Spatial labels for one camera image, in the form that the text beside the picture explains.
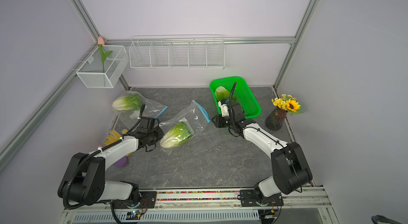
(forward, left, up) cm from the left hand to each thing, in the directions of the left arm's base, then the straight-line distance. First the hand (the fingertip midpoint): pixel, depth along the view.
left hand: (163, 134), depth 91 cm
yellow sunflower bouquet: (+1, -67, +21) cm, 70 cm away
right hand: (+3, -30, +9) cm, 31 cm away
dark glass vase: (+3, -67, +2) cm, 68 cm away
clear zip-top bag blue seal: (+7, -20, +6) cm, 22 cm away
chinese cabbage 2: (+27, -37, +3) cm, 46 cm away
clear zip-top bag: (+18, +10, 0) cm, 20 cm away
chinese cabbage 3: (+23, +20, +4) cm, 31 cm away
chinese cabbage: (-3, -10, +4) cm, 11 cm away
